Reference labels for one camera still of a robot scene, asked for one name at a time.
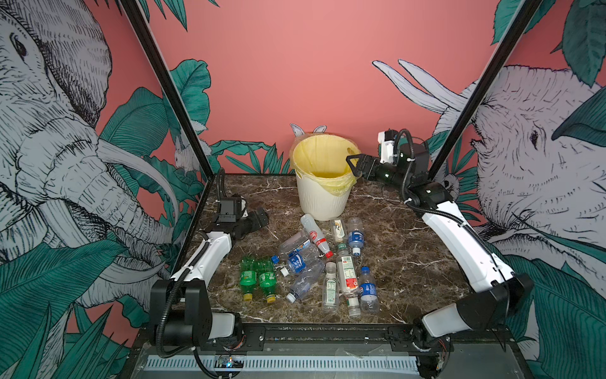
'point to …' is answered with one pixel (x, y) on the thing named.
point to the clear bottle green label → (331, 293)
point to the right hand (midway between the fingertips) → (354, 156)
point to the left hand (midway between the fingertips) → (260, 216)
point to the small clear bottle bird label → (338, 230)
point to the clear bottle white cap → (305, 281)
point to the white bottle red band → (315, 235)
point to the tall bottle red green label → (348, 275)
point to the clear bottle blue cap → (301, 260)
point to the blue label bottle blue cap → (368, 293)
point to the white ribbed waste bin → (319, 204)
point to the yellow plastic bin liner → (321, 159)
